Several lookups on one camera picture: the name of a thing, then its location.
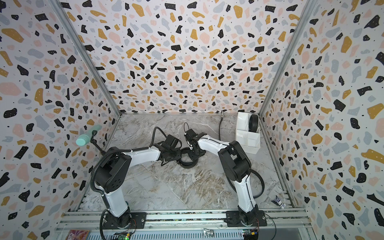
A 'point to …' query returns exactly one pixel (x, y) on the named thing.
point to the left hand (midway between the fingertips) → (184, 154)
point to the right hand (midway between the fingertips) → (197, 156)
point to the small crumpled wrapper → (278, 201)
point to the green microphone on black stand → (86, 138)
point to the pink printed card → (78, 234)
